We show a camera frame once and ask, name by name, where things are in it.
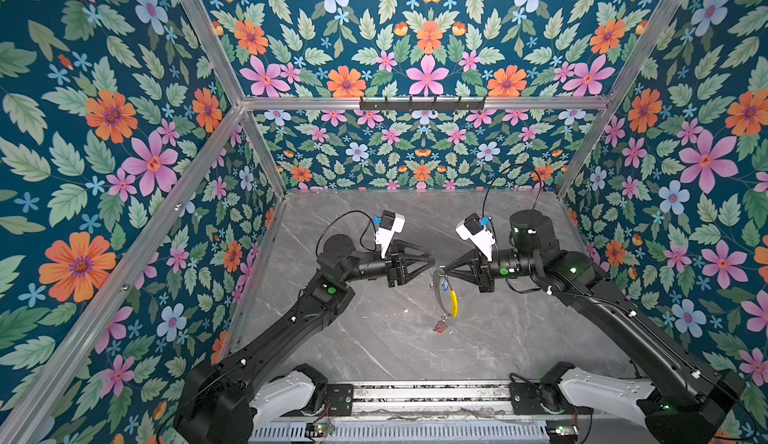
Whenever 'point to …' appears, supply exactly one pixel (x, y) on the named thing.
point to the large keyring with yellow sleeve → (452, 293)
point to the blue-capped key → (445, 285)
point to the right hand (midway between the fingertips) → (448, 267)
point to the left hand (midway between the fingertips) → (433, 258)
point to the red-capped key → (441, 326)
